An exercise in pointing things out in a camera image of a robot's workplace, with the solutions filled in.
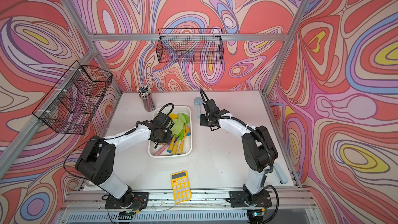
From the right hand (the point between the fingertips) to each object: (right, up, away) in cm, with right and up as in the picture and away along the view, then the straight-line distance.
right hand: (204, 124), depth 93 cm
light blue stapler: (+38, -23, -16) cm, 47 cm away
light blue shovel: (-4, +16, +21) cm, 27 cm away
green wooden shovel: (-17, -2, +2) cm, 17 cm away
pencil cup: (-37, +18, +3) cm, 42 cm away
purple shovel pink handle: (-26, -15, -9) cm, 32 cm away
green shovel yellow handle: (-15, -8, 0) cm, 17 cm away
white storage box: (-19, -14, -7) cm, 24 cm away
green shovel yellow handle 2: (-10, -5, -2) cm, 11 cm away
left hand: (-20, -8, -2) cm, 22 cm away
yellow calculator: (-12, -30, -17) cm, 36 cm away
